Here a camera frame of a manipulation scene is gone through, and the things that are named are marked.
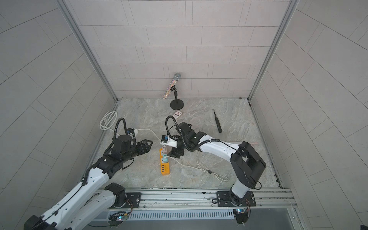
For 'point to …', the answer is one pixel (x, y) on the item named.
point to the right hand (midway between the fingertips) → (170, 148)
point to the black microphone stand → (176, 104)
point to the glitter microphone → (177, 77)
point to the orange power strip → (165, 168)
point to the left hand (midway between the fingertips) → (151, 142)
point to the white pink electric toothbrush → (256, 143)
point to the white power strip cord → (108, 119)
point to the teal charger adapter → (165, 159)
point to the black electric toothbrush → (217, 122)
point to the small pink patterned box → (177, 114)
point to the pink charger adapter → (164, 149)
